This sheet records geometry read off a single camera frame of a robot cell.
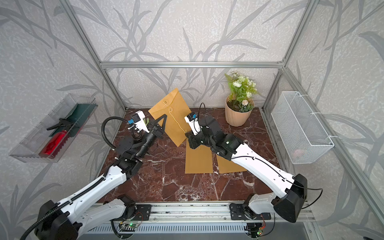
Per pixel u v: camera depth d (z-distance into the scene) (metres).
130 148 0.50
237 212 0.73
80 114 0.68
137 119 0.57
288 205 0.37
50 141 0.59
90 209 0.45
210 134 0.50
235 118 0.99
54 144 0.59
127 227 0.72
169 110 0.66
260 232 0.70
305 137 0.60
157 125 0.62
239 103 1.02
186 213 0.75
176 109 0.68
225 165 0.90
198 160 0.92
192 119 0.59
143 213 0.73
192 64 0.99
